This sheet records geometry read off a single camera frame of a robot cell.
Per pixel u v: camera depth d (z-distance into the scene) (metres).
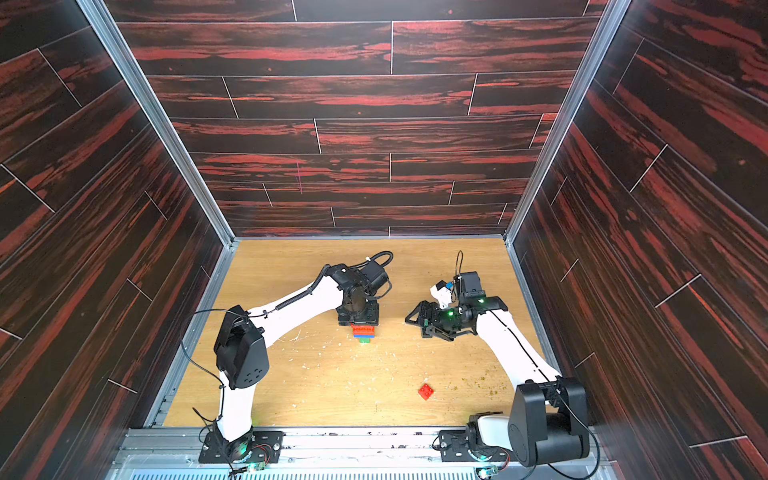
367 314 0.76
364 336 0.92
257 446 0.73
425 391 0.82
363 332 0.86
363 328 0.86
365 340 0.93
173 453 0.73
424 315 0.73
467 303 0.67
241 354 0.49
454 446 0.73
